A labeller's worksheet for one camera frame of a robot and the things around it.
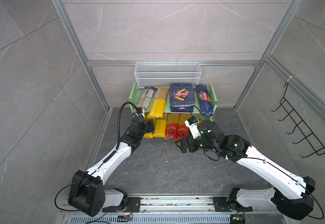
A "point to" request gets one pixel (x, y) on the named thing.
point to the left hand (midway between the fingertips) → (150, 118)
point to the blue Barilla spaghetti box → (205, 101)
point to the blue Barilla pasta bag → (182, 98)
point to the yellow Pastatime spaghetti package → (158, 102)
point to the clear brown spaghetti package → (145, 97)
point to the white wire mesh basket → (163, 75)
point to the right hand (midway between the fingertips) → (184, 140)
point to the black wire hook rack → (316, 146)
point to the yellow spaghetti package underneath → (150, 135)
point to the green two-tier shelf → (133, 99)
